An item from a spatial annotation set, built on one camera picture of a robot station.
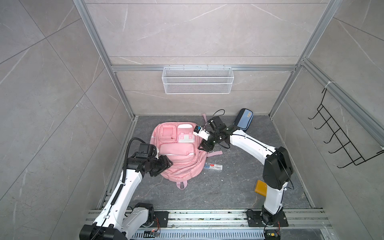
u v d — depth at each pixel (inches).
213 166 35.6
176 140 38.5
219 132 26.6
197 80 39.7
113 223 15.2
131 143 24.0
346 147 25.2
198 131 30.0
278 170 19.1
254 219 28.7
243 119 45.1
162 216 29.2
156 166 25.8
